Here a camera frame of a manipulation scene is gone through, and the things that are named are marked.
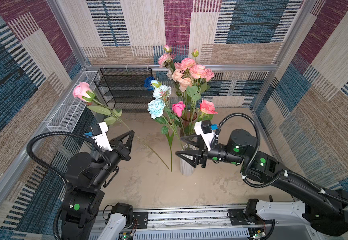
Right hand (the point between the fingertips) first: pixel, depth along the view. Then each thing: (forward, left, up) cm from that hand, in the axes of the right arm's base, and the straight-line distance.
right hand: (182, 147), depth 53 cm
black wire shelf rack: (+61, +40, -20) cm, 75 cm away
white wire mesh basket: (+20, +54, -6) cm, 58 cm away
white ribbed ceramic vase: (+11, -4, -43) cm, 44 cm away
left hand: (+4, +17, +4) cm, 18 cm away
